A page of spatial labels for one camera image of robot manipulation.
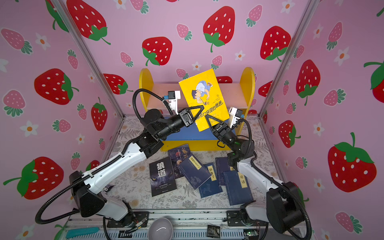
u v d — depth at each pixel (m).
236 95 0.75
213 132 0.57
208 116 0.57
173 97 0.54
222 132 0.55
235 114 0.57
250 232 0.71
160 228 0.70
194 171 0.88
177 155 0.96
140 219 0.72
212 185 0.84
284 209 0.41
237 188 0.82
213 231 0.69
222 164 0.93
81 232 0.70
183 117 0.51
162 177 0.87
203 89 0.56
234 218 0.73
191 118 0.55
